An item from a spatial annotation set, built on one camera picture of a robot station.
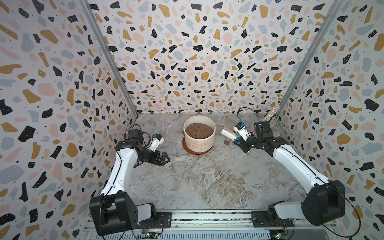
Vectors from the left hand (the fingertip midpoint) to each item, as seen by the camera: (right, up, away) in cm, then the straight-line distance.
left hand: (162, 157), depth 80 cm
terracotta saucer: (+13, +1, +17) cm, 22 cm away
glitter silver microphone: (+65, +26, +15) cm, 72 cm away
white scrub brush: (+36, +12, +2) cm, 38 cm away
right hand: (+41, +9, +3) cm, 42 cm away
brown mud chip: (+39, +5, +25) cm, 47 cm away
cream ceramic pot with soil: (+20, +13, +16) cm, 28 cm away
